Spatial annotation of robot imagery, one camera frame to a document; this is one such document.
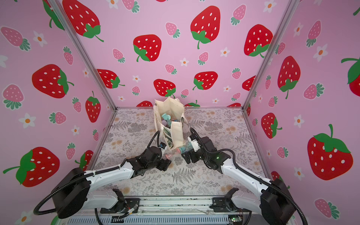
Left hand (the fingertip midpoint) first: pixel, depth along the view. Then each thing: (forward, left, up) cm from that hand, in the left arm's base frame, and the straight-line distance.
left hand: (167, 159), depth 86 cm
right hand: (0, -12, +8) cm, 14 cm away
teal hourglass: (+26, +3, +10) cm, 28 cm away
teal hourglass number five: (+10, -11, -4) cm, 16 cm away
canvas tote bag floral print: (+34, +2, +5) cm, 34 cm away
